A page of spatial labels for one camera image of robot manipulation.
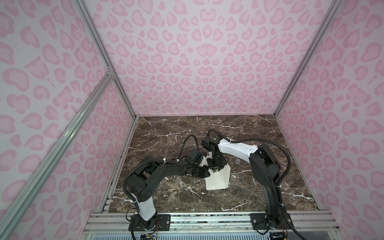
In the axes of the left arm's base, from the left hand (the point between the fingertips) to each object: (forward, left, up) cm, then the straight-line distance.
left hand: (211, 173), depth 88 cm
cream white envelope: (-3, -4, -2) cm, 6 cm away
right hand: (+2, -2, +1) cm, 3 cm away
